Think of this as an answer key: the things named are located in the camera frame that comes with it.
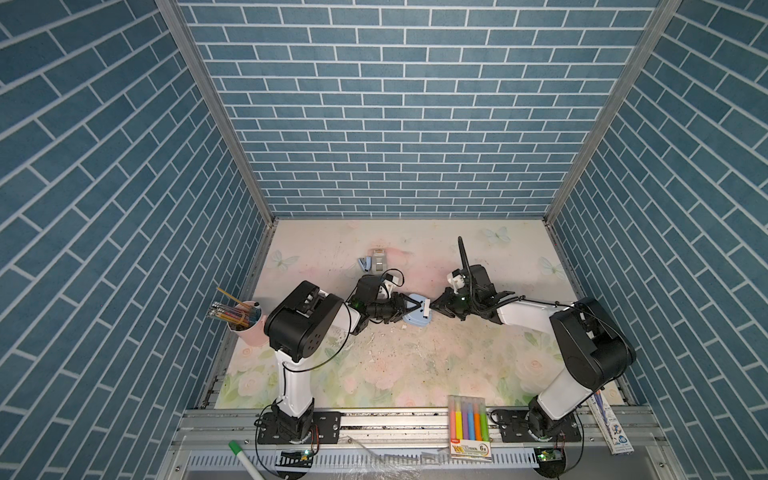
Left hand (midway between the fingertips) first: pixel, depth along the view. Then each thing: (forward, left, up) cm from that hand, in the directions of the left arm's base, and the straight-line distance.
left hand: (423, 312), depth 90 cm
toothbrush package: (-30, -45, -2) cm, 54 cm away
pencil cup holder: (-5, +50, +5) cm, 51 cm away
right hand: (+1, -2, +1) cm, 3 cm away
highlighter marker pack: (-30, -10, -3) cm, 32 cm away
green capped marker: (-34, +47, -5) cm, 58 cm away
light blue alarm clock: (-1, +2, 0) cm, 2 cm away
